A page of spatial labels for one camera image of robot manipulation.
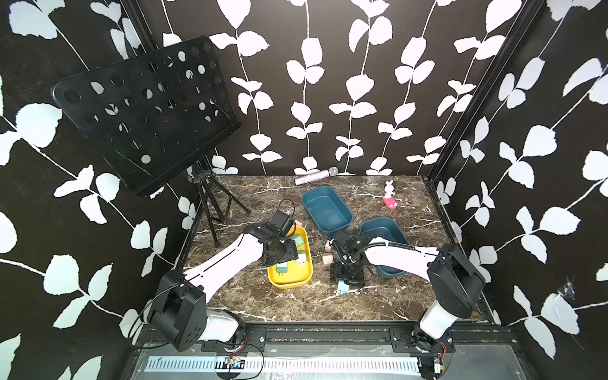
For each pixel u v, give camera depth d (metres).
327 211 1.43
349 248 0.70
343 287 0.83
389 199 1.11
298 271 0.88
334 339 0.75
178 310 0.40
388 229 1.00
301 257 0.91
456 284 0.46
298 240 0.95
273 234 0.60
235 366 0.72
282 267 0.88
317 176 1.18
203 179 0.80
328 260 0.88
